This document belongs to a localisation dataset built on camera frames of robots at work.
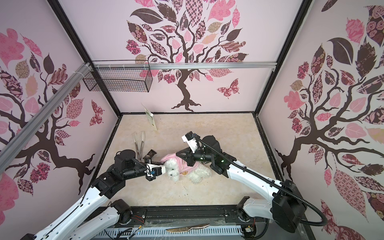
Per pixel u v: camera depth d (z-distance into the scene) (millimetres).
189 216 743
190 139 632
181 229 697
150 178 611
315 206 367
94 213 485
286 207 401
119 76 949
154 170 551
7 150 499
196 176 811
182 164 698
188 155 654
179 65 923
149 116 1016
